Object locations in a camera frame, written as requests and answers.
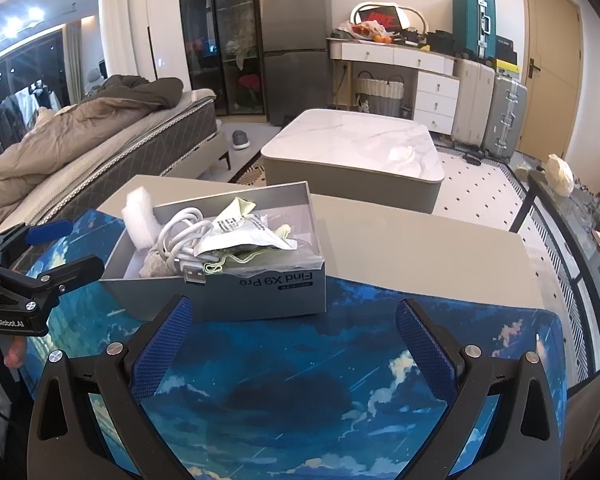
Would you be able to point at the light green cloth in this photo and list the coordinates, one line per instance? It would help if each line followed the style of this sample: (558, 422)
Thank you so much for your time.
(247, 206)

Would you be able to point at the person's left hand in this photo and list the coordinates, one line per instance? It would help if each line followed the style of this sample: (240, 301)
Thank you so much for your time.
(15, 351)

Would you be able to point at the white plush toy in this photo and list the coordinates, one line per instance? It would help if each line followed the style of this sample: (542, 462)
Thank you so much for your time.
(152, 265)

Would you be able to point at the woven laundry basket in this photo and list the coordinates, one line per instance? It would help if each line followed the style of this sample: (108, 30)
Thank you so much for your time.
(380, 95)

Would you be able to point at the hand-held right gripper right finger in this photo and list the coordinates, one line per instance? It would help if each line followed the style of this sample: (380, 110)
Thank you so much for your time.
(425, 345)

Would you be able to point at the black item on floor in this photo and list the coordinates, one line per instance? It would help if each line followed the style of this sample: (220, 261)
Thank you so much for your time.
(472, 159)

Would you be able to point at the silver suitcase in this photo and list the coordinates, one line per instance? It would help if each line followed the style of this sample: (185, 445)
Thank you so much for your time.
(505, 117)

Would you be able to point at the blue sky print desk mat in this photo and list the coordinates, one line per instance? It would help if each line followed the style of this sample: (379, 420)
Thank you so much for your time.
(280, 400)

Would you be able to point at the dark glass cabinet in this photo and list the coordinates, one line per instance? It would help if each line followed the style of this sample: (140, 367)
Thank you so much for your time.
(220, 35)

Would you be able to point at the red and black box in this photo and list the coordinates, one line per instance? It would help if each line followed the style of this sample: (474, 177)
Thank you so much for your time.
(382, 16)

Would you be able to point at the grey slipper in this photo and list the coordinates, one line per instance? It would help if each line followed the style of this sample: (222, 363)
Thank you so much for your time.
(240, 140)

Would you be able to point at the clear plastic bag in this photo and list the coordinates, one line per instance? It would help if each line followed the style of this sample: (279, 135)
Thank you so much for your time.
(240, 237)

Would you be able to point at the silver refrigerator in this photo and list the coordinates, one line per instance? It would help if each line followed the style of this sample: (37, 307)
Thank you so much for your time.
(295, 35)

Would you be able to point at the olive green jacket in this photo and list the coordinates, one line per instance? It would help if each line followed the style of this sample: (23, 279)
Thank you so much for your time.
(140, 90)

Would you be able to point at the oranges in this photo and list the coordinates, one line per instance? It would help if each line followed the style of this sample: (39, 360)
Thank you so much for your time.
(381, 38)

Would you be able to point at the teal suitcase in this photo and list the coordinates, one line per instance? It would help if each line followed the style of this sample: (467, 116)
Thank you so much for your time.
(472, 22)

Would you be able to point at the cream crumpled bag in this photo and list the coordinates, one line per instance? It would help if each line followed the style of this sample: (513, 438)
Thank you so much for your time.
(560, 175)

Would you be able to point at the plastic bag of fruit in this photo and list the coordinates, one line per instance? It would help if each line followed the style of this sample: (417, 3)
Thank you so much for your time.
(362, 31)

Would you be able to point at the white foam piece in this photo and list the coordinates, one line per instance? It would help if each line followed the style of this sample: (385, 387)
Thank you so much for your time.
(140, 220)

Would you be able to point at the beige quilt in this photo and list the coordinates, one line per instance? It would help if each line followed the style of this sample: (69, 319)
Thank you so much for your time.
(45, 150)

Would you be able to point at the dark green box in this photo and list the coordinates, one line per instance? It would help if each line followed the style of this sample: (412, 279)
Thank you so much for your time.
(506, 49)

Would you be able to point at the stack of black boxes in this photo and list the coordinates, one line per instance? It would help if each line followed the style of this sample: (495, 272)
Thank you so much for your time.
(440, 41)

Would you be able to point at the oval mirror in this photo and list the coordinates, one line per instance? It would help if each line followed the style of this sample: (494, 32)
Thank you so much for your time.
(412, 17)

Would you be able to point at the marble top coffee table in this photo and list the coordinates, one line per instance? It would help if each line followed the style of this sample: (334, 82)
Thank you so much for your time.
(355, 140)

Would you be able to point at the grey bed frame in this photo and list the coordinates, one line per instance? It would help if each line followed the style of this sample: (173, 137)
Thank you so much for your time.
(200, 157)

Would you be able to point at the wooden door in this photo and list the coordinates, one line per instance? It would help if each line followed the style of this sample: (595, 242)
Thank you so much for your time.
(552, 35)

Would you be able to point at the yellow box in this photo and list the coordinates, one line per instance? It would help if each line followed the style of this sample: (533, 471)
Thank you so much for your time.
(509, 67)

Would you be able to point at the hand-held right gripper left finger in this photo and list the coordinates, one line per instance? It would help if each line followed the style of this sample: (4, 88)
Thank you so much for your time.
(165, 345)

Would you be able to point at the hanging clothes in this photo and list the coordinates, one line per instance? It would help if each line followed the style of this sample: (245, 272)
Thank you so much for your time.
(30, 102)

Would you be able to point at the beige suitcase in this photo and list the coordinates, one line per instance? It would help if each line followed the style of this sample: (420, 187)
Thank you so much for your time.
(472, 102)

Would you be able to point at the grey cardboard box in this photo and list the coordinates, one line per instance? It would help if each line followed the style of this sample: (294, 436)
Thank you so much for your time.
(260, 295)

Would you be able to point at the black glass side table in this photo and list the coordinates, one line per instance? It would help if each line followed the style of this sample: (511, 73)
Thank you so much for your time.
(580, 210)

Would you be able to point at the white vanity dresser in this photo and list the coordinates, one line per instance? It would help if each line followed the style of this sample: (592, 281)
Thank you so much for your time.
(435, 95)

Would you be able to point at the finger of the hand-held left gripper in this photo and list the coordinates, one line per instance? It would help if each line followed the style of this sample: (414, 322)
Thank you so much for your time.
(65, 275)
(45, 230)

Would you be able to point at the white wardrobe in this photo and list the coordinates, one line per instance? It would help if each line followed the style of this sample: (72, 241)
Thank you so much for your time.
(130, 20)

